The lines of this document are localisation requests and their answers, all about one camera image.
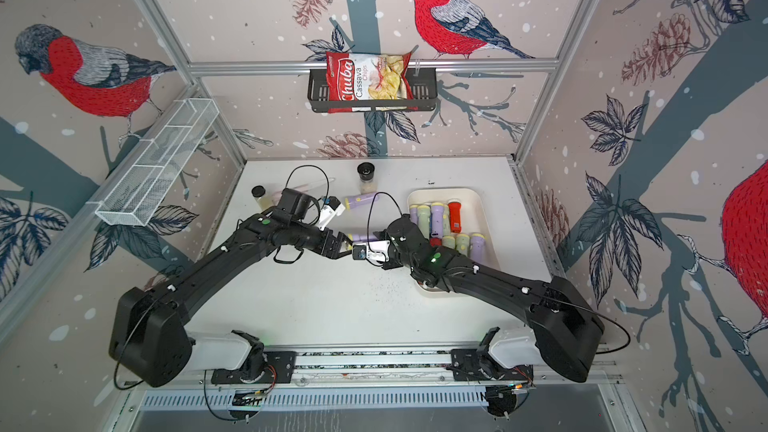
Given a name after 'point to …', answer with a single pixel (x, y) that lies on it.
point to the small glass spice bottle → (263, 200)
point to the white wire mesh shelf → (158, 161)
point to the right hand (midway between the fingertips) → (377, 232)
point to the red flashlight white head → (455, 211)
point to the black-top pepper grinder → (366, 171)
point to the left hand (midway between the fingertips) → (351, 240)
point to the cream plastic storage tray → (473, 214)
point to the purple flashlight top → (359, 237)
